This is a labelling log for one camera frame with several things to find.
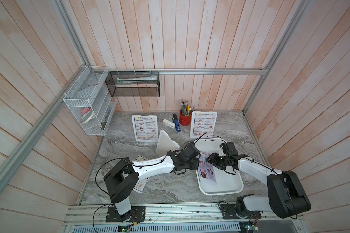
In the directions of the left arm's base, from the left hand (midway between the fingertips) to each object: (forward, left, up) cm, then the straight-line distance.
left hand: (195, 165), depth 82 cm
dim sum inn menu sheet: (-8, +32, -8) cm, 34 cm away
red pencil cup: (+37, +4, -2) cm, 37 cm away
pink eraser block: (+24, +64, +21) cm, 71 cm away
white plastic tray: (-7, -19, -7) cm, 21 cm away
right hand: (+7, -10, -6) cm, 13 cm away
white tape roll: (+21, +63, +18) cm, 69 cm away
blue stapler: (+36, +10, -5) cm, 38 cm away
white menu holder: (+25, +32, +4) cm, 40 cm away
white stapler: (+37, +17, -6) cm, 41 cm away
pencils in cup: (+41, +3, +5) cm, 41 cm away
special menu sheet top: (0, -7, -4) cm, 8 cm away
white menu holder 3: (+29, -8, +5) cm, 30 cm away
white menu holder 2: (+9, +18, +8) cm, 22 cm away
